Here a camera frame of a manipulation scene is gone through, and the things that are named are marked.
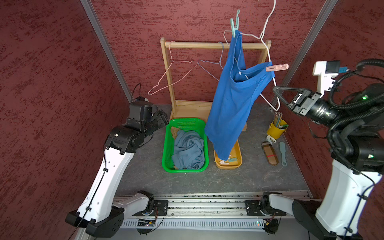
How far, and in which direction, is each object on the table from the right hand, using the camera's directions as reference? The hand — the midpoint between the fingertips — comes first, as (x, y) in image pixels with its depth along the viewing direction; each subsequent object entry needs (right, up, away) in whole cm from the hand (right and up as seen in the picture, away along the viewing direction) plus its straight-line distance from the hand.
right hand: (269, 94), depth 43 cm
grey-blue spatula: (+35, -26, +53) cm, 68 cm away
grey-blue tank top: (-26, -26, +38) cm, 52 cm away
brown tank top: (-37, -16, +58) cm, 71 cm away
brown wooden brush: (+25, -29, +48) cm, 61 cm away
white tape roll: (+29, -21, +57) cm, 67 cm away
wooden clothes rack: (-32, +1, +75) cm, 81 cm away
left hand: (-38, -8, +23) cm, 45 cm away
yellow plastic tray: (+4, -28, +49) cm, 57 cm away
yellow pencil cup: (+32, -14, +54) cm, 64 cm away
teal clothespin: (+1, -32, +47) cm, 57 cm away
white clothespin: (-5, -34, +45) cm, 57 cm away
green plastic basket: (-21, -12, +63) cm, 68 cm away
